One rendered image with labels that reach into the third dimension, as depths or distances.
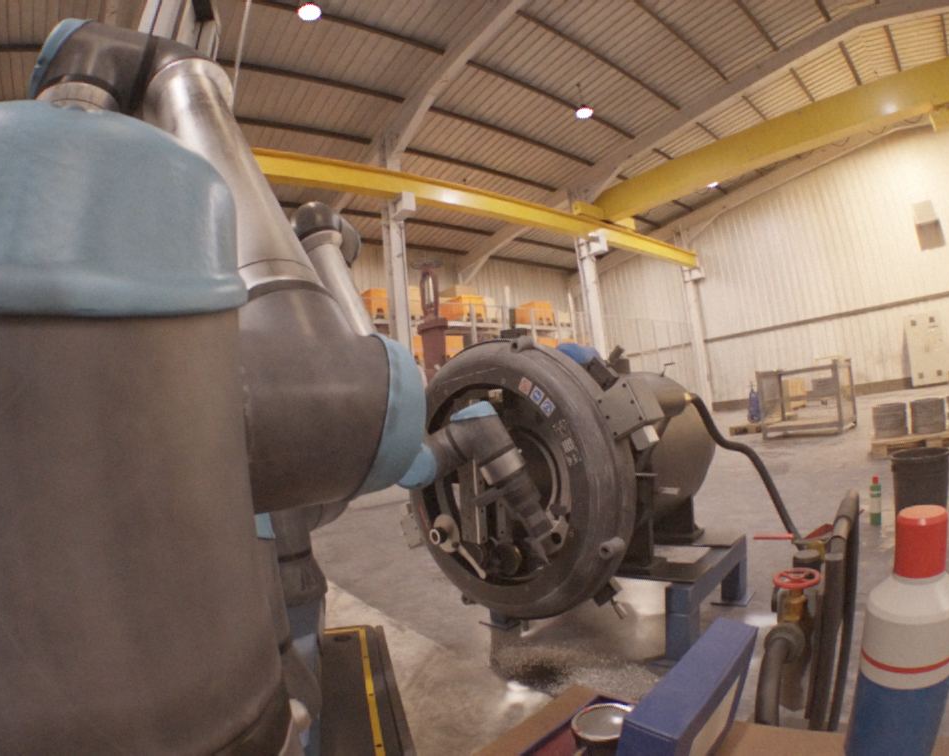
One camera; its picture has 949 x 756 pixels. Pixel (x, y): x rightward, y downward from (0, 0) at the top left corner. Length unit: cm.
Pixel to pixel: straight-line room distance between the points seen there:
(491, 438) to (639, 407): 31
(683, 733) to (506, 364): 103
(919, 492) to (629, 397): 174
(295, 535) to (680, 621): 104
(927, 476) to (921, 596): 218
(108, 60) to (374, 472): 57
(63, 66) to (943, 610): 86
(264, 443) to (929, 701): 37
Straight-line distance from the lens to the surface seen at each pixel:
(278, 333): 25
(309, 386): 22
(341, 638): 117
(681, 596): 147
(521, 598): 132
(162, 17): 100
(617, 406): 108
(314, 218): 107
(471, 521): 135
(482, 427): 102
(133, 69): 69
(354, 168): 1009
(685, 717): 34
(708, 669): 38
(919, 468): 248
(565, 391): 113
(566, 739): 51
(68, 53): 68
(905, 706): 33
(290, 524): 100
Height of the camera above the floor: 78
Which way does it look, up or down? 5 degrees up
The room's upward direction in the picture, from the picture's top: 6 degrees counter-clockwise
